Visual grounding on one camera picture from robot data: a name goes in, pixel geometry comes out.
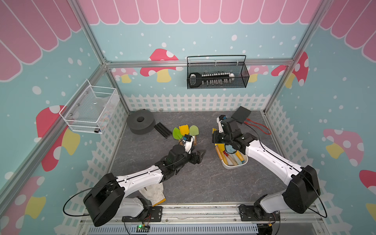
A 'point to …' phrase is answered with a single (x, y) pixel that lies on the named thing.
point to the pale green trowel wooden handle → (194, 130)
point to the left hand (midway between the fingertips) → (201, 151)
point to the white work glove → (154, 193)
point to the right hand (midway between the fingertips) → (212, 134)
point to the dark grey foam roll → (141, 122)
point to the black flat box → (241, 114)
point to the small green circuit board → (141, 228)
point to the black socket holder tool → (196, 80)
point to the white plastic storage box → (236, 166)
